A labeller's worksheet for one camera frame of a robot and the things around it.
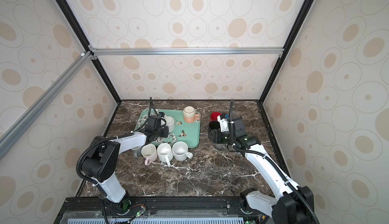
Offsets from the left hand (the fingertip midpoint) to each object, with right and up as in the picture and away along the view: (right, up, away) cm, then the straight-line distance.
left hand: (171, 125), depth 96 cm
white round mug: (-1, -14, -12) cm, 19 cm away
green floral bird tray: (+10, -5, +5) cm, 12 cm away
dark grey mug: (+31, -12, -2) cm, 33 cm away
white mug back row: (-1, +2, 0) cm, 2 cm away
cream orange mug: (+12, +7, +5) cm, 15 cm away
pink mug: (-11, -15, -7) cm, 20 cm away
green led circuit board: (-10, -39, -24) cm, 47 cm away
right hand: (+25, -4, -16) cm, 30 cm away
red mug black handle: (+28, +6, +7) cm, 29 cm away
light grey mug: (-17, -14, -11) cm, 25 cm away
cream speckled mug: (+6, -16, -4) cm, 17 cm away
